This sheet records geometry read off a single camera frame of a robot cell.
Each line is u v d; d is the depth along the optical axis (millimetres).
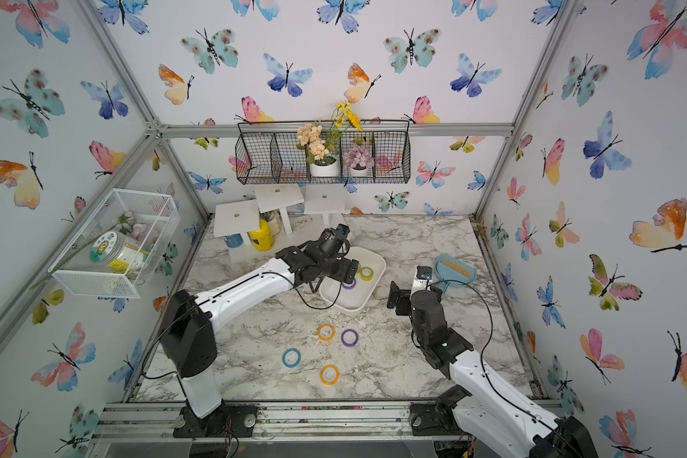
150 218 822
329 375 812
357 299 911
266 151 982
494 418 555
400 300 711
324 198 1055
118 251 632
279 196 964
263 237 1016
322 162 917
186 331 461
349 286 988
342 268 759
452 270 1025
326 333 890
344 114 821
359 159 867
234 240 1052
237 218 986
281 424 748
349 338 887
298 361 839
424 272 685
